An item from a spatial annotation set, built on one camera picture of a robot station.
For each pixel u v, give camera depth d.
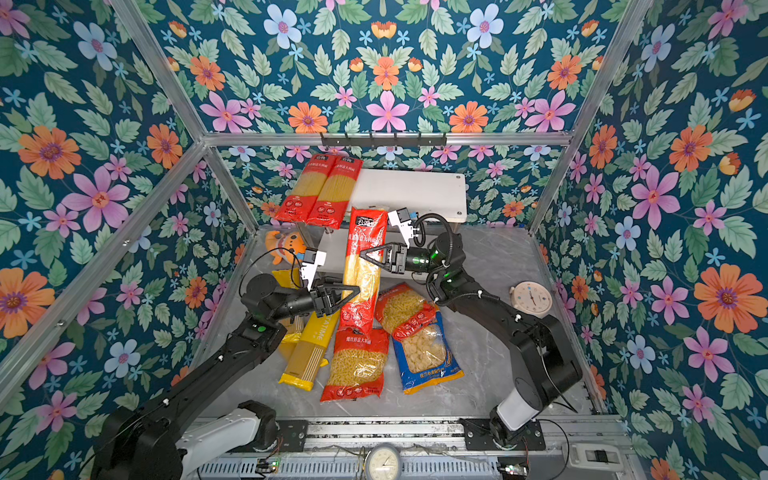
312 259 0.63
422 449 0.72
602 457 0.68
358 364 0.82
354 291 0.65
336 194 0.78
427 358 0.82
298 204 0.75
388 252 0.64
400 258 0.62
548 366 0.45
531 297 0.96
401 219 0.64
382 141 0.91
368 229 0.64
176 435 0.46
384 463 0.66
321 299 0.61
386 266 0.64
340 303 0.64
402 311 0.88
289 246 1.04
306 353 0.85
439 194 0.82
